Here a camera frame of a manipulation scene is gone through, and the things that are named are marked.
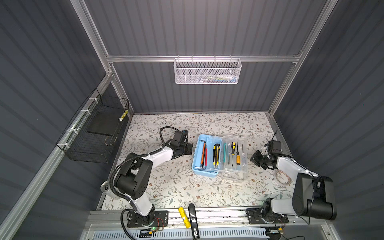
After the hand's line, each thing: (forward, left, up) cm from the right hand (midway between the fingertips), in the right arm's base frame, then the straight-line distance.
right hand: (253, 159), depth 91 cm
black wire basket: (0, +86, +27) cm, 90 cm away
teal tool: (-2, +19, +5) cm, 20 cm away
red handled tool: (+3, +29, -2) cm, 29 cm away
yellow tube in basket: (+9, +74, +28) cm, 80 cm away
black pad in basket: (+7, +81, +27) cm, 86 cm away
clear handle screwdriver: (+2, +16, +8) cm, 18 cm away
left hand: (+7, +38, +3) cm, 39 cm away
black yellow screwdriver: (+3, +13, +9) cm, 16 cm away
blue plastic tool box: (-2, +18, +8) cm, 20 cm away
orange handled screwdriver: (-3, +12, +9) cm, 15 cm away
